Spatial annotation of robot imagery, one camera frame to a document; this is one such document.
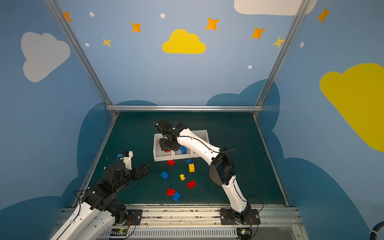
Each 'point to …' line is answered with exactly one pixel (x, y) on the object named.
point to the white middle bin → (177, 154)
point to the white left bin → (159, 155)
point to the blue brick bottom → (176, 196)
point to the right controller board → (245, 233)
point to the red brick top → (171, 162)
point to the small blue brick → (188, 161)
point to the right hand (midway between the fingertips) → (167, 145)
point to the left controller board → (118, 232)
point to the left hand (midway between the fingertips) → (144, 164)
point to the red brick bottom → (171, 192)
